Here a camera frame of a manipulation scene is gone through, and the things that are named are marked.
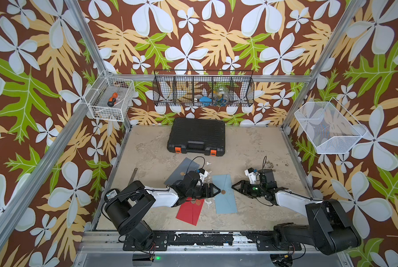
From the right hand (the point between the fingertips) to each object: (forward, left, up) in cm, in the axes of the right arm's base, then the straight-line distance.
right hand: (234, 187), depth 88 cm
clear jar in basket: (+46, +5, +25) cm, 53 cm away
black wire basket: (+49, +17, +29) cm, 60 cm away
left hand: (-3, +10, +3) cm, 10 cm away
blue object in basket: (+41, +15, +26) cm, 51 cm away
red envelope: (-12, +24, -2) cm, 27 cm away
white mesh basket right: (+20, -47, +25) cm, 57 cm away
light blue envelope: (-6, +5, -4) cm, 8 cm away
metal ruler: (+8, +58, -3) cm, 59 cm away
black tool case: (+38, +19, -1) cm, 42 cm away
